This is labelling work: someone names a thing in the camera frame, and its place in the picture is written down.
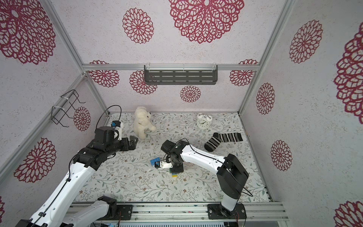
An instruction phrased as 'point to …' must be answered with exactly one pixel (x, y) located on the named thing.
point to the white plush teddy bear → (142, 123)
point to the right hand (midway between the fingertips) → (173, 165)
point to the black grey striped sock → (218, 138)
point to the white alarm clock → (203, 121)
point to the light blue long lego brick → (152, 161)
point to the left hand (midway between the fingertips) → (129, 140)
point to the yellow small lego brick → (175, 176)
